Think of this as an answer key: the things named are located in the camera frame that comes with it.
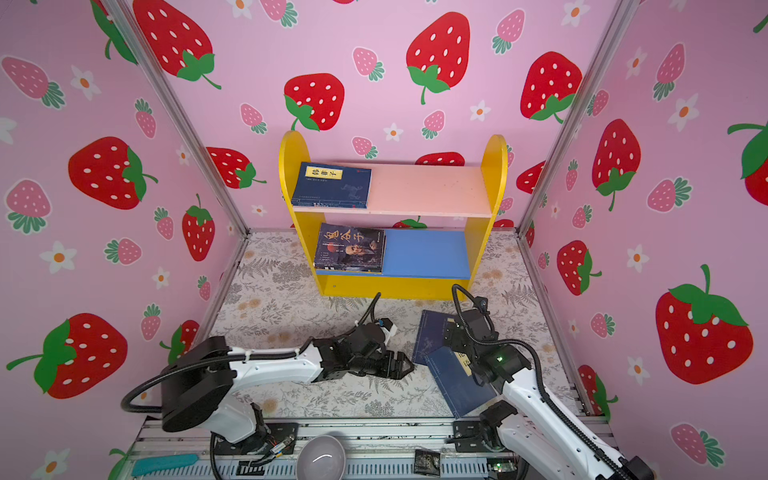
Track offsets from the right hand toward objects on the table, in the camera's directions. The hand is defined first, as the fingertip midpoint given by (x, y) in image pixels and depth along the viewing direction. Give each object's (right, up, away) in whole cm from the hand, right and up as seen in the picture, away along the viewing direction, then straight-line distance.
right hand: (461, 330), depth 81 cm
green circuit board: (+8, -30, -10) cm, 33 cm away
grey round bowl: (-36, -28, -11) cm, 47 cm away
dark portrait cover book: (-33, +23, +9) cm, 41 cm away
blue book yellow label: (+2, -10, +2) cm, 11 cm away
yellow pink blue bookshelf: (-9, +28, +21) cm, 36 cm away
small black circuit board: (-11, -28, -13) cm, 33 cm away
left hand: (-15, -10, -3) cm, 18 cm away
